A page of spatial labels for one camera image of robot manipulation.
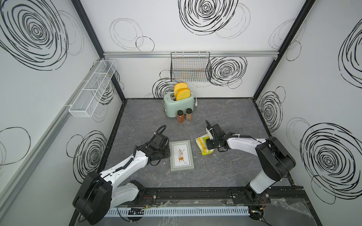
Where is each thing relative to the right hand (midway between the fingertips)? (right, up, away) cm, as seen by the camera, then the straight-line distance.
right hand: (209, 144), depth 93 cm
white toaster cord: (-7, +29, +18) cm, 35 cm away
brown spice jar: (-14, +20, +7) cm, 25 cm away
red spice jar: (-20, +19, +6) cm, 28 cm away
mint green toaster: (-26, +26, +5) cm, 37 cm away
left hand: (-27, -3, -8) cm, 28 cm away
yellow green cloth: (-5, 0, -2) cm, 5 cm away
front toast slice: (-17, +34, +3) cm, 39 cm away
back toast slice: (-21, +40, +6) cm, 45 cm away
